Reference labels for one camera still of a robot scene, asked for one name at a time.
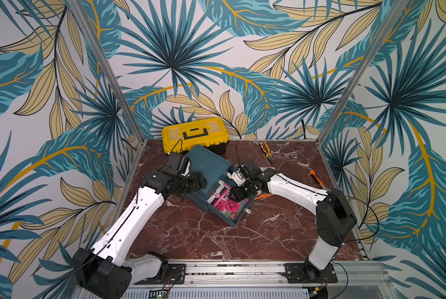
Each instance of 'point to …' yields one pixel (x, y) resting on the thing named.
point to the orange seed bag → (263, 195)
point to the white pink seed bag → (220, 199)
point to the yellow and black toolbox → (181, 137)
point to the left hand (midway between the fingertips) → (199, 188)
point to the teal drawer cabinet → (215, 169)
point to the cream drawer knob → (248, 210)
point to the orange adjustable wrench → (312, 172)
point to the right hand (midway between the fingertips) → (233, 194)
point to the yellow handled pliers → (268, 152)
